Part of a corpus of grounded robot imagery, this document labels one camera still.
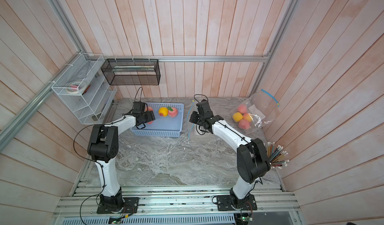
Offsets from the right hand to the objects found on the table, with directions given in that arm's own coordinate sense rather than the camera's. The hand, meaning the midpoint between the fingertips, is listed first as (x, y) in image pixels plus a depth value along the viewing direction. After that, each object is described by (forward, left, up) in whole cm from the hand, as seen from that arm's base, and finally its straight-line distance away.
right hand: (191, 115), depth 91 cm
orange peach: (+7, -37, -9) cm, 39 cm away
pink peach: (+11, +13, -11) cm, 20 cm away
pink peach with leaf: (0, +28, -8) cm, 29 cm away
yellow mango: (+12, +21, -10) cm, 27 cm away
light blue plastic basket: (+8, +17, -13) cm, 23 cm away
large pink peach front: (+15, -37, -10) cm, 41 cm away
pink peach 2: (+1, -35, -10) cm, 37 cm away
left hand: (+7, +30, -11) cm, 33 cm away
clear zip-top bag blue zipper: (+13, -47, -9) cm, 49 cm away
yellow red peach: (+7, -32, -10) cm, 34 cm away
